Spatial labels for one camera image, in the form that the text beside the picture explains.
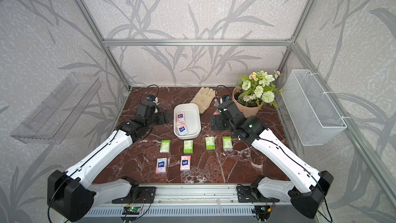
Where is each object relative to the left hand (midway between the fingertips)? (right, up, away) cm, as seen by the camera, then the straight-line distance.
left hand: (163, 113), depth 82 cm
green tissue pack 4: (+35, -18, +7) cm, 40 cm away
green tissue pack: (0, -20, +5) cm, 21 cm away
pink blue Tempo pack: (-1, -28, -1) cm, 28 cm away
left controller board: (-12, -45, -11) cm, 47 cm away
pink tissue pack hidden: (+8, -11, +12) cm, 18 cm away
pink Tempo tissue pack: (+6, -4, +17) cm, 19 cm away
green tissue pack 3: (+25, -18, +7) cm, 32 cm away
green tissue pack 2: (+13, -20, +5) cm, 24 cm away
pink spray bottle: (+29, +4, +5) cm, 30 cm away
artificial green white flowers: (+49, +13, -4) cm, 51 cm away
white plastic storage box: (+14, -6, +17) cm, 23 cm away
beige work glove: (+20, +8, +32) cm, 39 cm away
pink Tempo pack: (+12, -26, -1) cm, 29 cm away
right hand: (+29, -1, -9) cm, 31 cm away
